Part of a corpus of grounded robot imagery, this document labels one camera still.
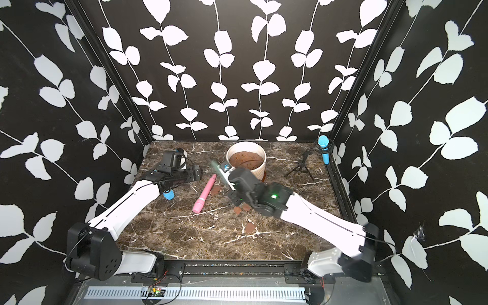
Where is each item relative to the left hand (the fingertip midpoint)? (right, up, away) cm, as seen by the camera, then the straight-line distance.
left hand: (195, 169), depth 85 cm
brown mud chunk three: (+7, -12, +14) cm, 19 cm away
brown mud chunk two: (+23, -20, +8) cm, 32 cm away
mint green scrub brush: (+14, -1, -12) cm, 19 cm away
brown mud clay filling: (+24, +5, +13) cm, 28 cm away
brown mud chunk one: (+19, -21, +6) cm, 29 cm away
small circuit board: (-11, -46, -14) cm, 49 cm away
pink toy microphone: (0, -19, +5) cm, 19 cm away
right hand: (+18, -3, -16) cm, 25 cm away
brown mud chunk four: (+25, -27, +1) cm, 37 cm away
